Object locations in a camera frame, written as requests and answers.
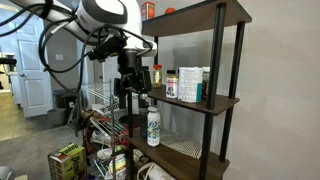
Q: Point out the smoked paprika tin orange lid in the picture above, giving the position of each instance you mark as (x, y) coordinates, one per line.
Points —
(147, 10)

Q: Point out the white panel door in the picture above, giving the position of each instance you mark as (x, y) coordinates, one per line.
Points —
(33, 66)

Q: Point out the white box black print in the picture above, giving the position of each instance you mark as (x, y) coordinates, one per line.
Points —
(106, 108)

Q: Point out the black camera on stand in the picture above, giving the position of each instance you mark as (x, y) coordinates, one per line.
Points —
(7, 61)

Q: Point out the white cylindrical canister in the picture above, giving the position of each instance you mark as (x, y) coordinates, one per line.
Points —
(190, 85)

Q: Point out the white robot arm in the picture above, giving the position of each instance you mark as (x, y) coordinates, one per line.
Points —
(110, 13)

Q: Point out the green cardboard box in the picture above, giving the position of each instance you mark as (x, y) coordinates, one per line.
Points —
(68, 161)

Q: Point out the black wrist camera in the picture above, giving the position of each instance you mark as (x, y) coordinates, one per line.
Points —
(106, 50)

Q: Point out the dark grey tumbler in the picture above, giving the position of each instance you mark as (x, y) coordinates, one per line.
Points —
(143, 120)

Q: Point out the grey bin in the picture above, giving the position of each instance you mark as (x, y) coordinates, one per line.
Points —
(57, 116)

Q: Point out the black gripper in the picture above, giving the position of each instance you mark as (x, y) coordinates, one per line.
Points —
(130, 66)

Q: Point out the dark wood black-pole shelf unit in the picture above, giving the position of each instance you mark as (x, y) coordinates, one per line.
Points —
(220, 101)

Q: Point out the white mesh mat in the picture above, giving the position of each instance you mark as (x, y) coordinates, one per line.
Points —
(181, 143)

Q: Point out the red-lid dark jar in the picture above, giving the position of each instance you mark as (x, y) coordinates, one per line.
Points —
(206, 83)

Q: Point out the white light switch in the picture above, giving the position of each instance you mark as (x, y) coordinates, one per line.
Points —
(59, 57)

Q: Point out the black round bowl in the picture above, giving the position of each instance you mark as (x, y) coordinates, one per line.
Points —
(128, 120)

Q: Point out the orange-lid yellow spice jar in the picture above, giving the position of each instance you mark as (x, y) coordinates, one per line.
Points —
(157, 76)

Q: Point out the white rounded object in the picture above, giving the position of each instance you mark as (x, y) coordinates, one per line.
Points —
(5, 173)

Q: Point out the white bag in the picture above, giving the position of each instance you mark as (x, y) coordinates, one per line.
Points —
(153, 171)

